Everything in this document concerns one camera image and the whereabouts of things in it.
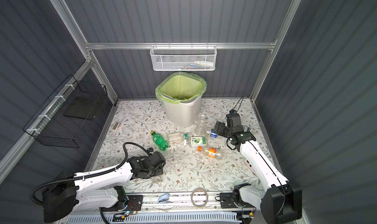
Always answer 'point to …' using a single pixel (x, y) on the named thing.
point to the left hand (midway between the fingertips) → (160, 170)
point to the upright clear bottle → (201, 128)
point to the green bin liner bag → (180, 87)
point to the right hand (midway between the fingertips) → (223, 127)
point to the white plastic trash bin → (184, 114)
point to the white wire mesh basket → (180, 58)
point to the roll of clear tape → (206, 200)
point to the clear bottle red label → (157, 180)
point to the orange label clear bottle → (211, 152)
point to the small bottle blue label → (213, 134)
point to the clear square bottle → (175, 137)
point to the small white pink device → (117, 126)
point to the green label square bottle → (198, 141)
